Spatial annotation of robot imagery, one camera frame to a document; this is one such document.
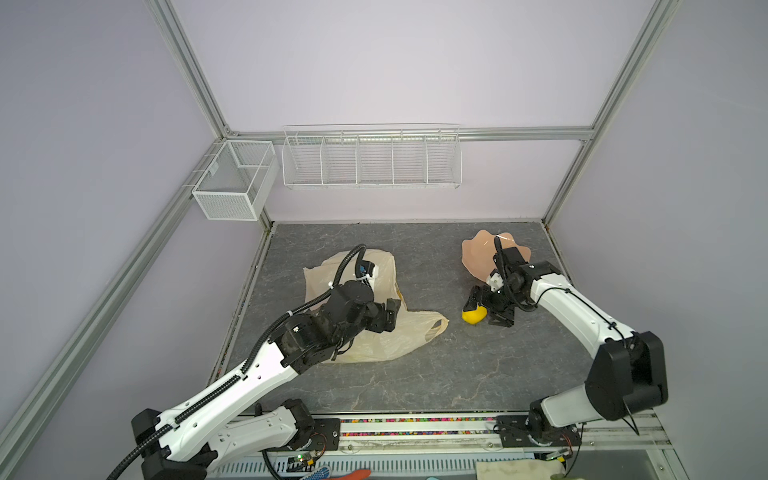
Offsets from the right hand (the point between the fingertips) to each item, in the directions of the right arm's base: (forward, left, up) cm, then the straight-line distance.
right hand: (477, 316), depth 83 cm
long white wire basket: (+48, +31, +21) cm, 61 cm away
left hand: (-5, +26, +15) cm, 30 cm away
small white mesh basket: (+40, +77, +16) cm, 88 cm away
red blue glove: (-35, +40, -10) cm, 54 cm away
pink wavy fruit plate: (+30, -6, -8) cm, 31 cm away
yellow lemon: (+2, -1, -6) cm, 6 cm away
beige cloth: (-34, -6, -9) cm, 36 cm away
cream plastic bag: (-2, +18, -4) cm, 19 cm away
